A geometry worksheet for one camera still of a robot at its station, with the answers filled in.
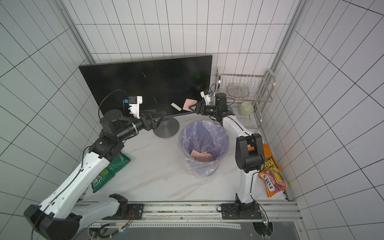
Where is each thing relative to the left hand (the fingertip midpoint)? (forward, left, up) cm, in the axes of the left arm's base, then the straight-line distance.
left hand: (159, 115), depth 66 cm
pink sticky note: (+20, -12, -12) cm, 26 cm away
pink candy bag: (-18, -60, -33) cm, 71 cm away
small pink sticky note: (-7, -20, -28) cm, 35 cm away
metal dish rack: (+26, -48, -10) cm, 55 cm away
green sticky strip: (+18, -5, -13) cm, 23 cm away
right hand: (+16, -11, -13) cm, 23 cm away
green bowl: (+31, -53, -27) cm, 68 cm away
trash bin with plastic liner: (+1, -21, -26) cm, 33 cm away
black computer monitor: (+38, +6, -12) cm, 41 cm away
